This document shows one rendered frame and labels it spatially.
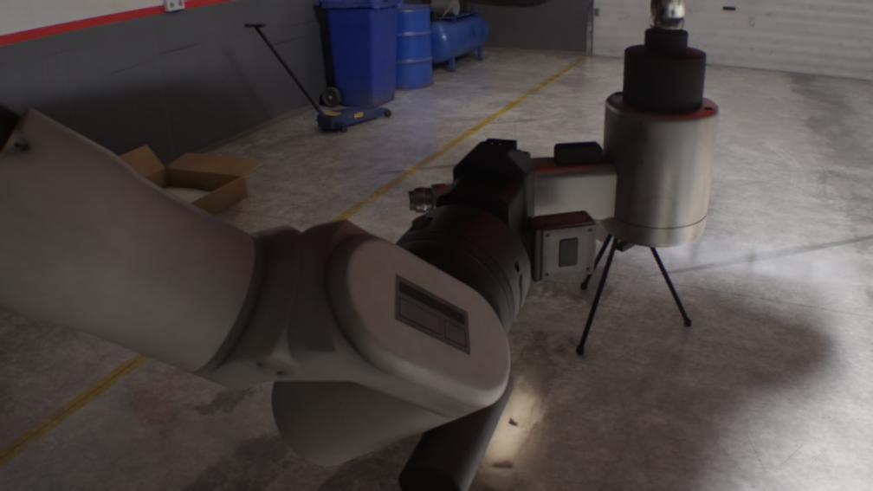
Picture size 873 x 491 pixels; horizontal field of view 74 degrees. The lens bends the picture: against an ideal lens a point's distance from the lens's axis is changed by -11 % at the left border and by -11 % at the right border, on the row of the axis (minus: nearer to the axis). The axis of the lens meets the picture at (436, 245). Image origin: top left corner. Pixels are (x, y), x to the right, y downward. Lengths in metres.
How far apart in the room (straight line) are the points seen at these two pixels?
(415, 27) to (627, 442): 5.57
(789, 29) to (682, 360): 7.00
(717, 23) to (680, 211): 8.59
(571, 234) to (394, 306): 0.22
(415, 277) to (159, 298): 0.11
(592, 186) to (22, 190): 0.42
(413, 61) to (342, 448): 6.78
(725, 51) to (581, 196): 8.64
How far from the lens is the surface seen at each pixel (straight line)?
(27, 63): 4.48
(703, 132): 0.52
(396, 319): 0.27
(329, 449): 0.35
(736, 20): 9.10
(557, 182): 0.52
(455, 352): 0.29
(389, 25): 6.39
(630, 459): 2.09
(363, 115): 5.75
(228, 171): 4.38
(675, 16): 0.53
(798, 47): 9.16
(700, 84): 0.53
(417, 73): 7.09
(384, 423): 0.31
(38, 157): 0.24
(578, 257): 0.47
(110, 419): 2.50
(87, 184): 0.24
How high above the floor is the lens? 1.42
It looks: 25 degrees down
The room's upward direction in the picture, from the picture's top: 2 degrees counter-clockwise
